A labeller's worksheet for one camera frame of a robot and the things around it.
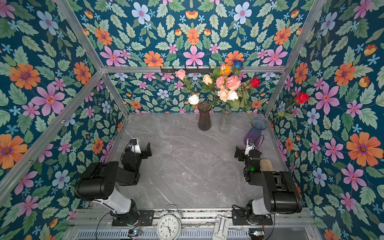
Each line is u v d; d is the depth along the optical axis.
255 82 0.80
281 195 0.44
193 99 0.71
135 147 0.78
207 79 0.78
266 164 0.87
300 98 0.69
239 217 0.73
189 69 0.94
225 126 1.06
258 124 0.91
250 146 0.78
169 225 0.69
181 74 0.83
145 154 0.84
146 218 0.74
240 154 0.83
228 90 0.81
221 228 0.69
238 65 0.84
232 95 0.72
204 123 1.09
